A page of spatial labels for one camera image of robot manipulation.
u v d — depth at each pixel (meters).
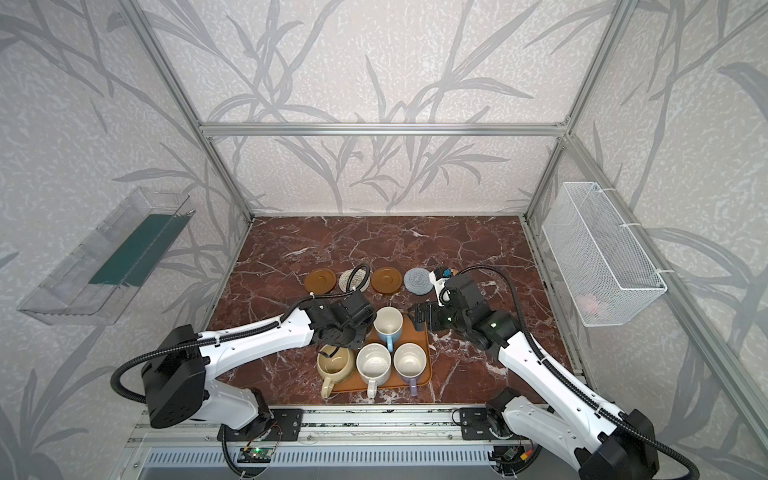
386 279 0.99
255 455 0.71
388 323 0.89
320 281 1.02
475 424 0.73
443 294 0.67
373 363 0.82
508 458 0.75
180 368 0.41
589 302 0.72
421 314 0.67
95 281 0.63
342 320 0.62
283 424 0.74
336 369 0.75
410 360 0.83
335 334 0.59
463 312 0.57
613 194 0.75
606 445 0.38
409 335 0.89
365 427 0.75
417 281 1.02
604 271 0.61
